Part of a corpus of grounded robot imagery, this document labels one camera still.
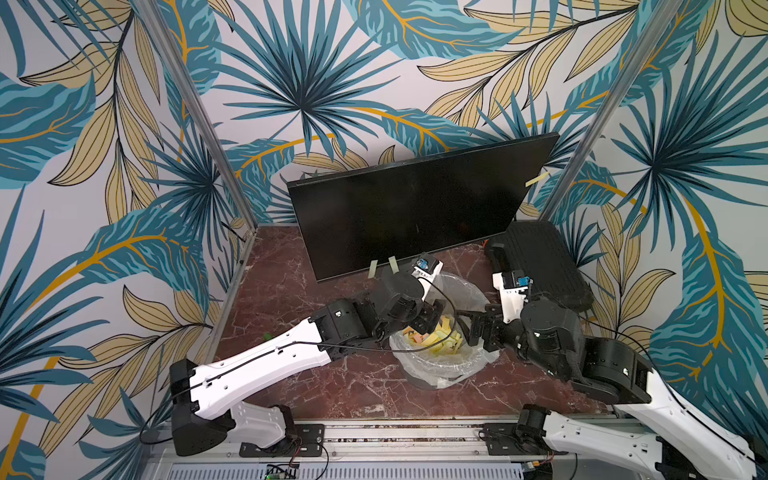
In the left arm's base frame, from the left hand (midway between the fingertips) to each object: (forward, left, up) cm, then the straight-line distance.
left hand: (432, 301), depth 63 cm
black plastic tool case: (+36, -45, -24) cm, 63 cm away
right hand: (-2, -7, 0) cm, 8 cm away
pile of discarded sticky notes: (-6, -2, -6) cm, 9 cm away
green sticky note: (+18, +14, -14) cm, 27 cm away
